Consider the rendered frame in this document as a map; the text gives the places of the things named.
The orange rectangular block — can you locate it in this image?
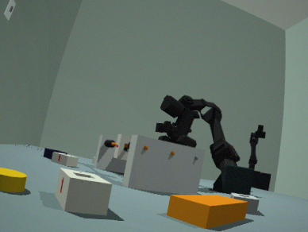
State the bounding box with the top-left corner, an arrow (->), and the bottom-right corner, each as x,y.
167,195 -> 248,229

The yellow flat cylinder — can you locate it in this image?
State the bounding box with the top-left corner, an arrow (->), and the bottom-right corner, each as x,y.
0,168 -> 27,192

